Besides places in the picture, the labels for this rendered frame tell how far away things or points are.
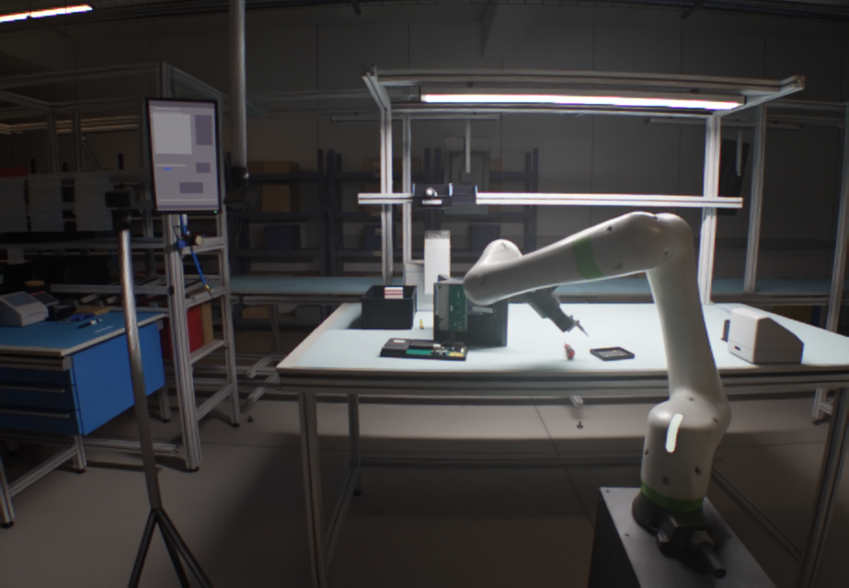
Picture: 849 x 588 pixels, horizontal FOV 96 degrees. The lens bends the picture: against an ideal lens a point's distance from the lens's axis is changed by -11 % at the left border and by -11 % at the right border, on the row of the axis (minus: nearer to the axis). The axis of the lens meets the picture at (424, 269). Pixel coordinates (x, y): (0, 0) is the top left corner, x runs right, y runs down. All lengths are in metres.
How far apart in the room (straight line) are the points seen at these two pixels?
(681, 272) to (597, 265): 0.21
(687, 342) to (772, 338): 0.51
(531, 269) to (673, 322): 0.34
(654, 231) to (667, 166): 5.31
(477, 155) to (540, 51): 2.96
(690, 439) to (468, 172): 2.51
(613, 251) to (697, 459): 0.43
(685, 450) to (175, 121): 2.11
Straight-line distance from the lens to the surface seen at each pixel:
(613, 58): 6.18
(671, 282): 1.07
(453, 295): 1.42
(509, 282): 1.07
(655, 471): 1.01
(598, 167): 5.83
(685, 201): 2.28
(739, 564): 1.06
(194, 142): 2.15
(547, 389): 1.31
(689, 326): 1.08
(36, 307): 2.67
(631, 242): 0.90
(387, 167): 2.03
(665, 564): 1.00
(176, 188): 2.18
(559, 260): 0.98
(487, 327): 1.45
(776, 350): 1.58
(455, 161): 3.18
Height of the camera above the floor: 1.43
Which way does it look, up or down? 7 degrees down
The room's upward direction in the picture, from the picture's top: straight up
